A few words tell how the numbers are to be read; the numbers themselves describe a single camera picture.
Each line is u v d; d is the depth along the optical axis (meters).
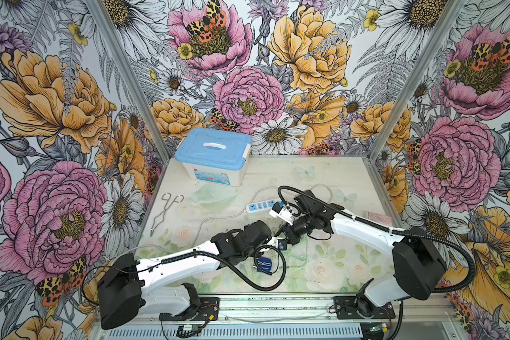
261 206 0.99
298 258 0.85
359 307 0.67
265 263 0.83
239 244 0.59
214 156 1.00
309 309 0.76
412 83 0.92
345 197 1.05
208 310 0.74
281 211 0.73
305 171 1.15
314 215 0.66
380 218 0.94
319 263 0.85
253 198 1.05
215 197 1.06
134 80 0.91
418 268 0.43
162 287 0.44
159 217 0.97
